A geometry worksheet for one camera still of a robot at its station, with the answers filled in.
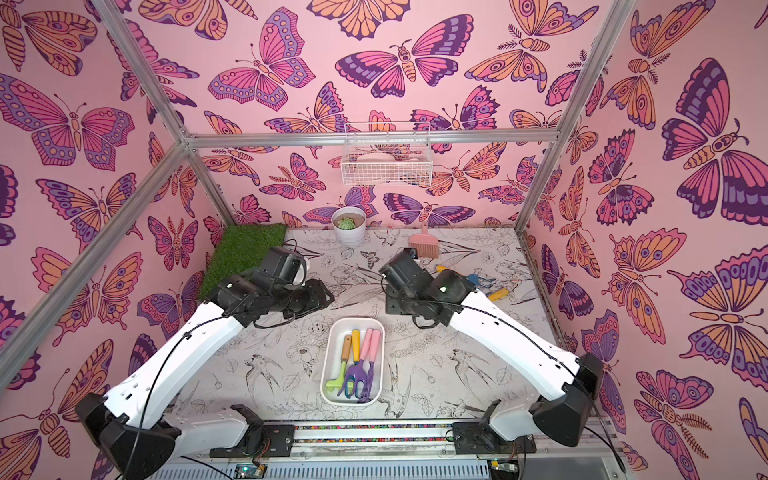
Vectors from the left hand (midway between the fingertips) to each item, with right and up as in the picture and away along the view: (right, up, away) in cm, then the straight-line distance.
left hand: (333, 297), depth 73 cm
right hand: (+14, -1, -1) cm, 14 cm away
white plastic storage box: (-2, -12, +14) cm, 18 cm away
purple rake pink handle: (+5, -22, +9) cm, 24 cm away
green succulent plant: (-2, +22, +33) cm, 39 cm away
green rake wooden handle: (0, -24, +6) cm, 25 cm away
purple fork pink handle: (+9, -18, +10) cm, 23 cm away
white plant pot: (-1, +17, +39) cm, 43 cm away
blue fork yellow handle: (+4, -16, +14) cm, 22 cm away
